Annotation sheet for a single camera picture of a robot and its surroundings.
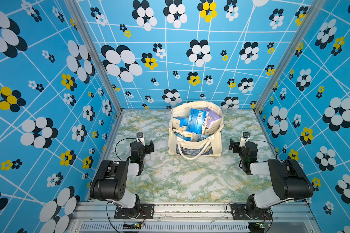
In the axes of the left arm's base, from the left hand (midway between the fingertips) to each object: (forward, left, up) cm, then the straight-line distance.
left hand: (146, 139), depth 94 cm
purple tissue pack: (+1, -40, +19) cm, 45 cm away
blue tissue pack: (0, -22, +18) cm, 28 cm away
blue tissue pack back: (-2, -31, +21) cm, 37 cm away
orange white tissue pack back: (-9, -27, +16) cm, 33 cm away
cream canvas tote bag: (-9, -40, +7) cm, 42 cm away
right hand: (0, -62, 0) cm, 62 cm away
